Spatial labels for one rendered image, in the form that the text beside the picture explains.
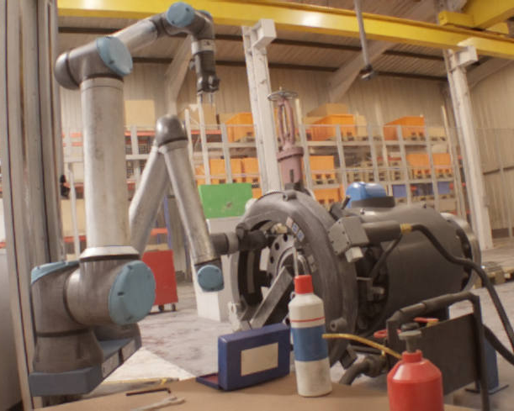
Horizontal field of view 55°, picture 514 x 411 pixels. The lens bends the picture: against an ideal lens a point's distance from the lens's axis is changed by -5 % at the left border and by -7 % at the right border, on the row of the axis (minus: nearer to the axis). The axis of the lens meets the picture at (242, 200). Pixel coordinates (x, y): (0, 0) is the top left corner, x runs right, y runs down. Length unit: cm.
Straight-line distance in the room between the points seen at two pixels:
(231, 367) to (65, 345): 47
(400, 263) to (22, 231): 144
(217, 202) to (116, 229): 820
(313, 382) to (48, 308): 70
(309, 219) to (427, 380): 124
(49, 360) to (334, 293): 98
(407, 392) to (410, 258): 152
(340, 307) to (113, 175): 95
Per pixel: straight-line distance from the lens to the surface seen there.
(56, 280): 137
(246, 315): 222
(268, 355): 114
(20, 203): 157
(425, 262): 231
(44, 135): 186
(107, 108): 135
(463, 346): 158
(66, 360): 137
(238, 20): 1078
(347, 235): 179
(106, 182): 130
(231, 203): 956
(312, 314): 99
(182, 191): 186
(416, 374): 76
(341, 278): 185
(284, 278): 201
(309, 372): 101
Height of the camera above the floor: 76
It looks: 5 degrees up
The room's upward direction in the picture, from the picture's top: 6 degrees counter-clockwise
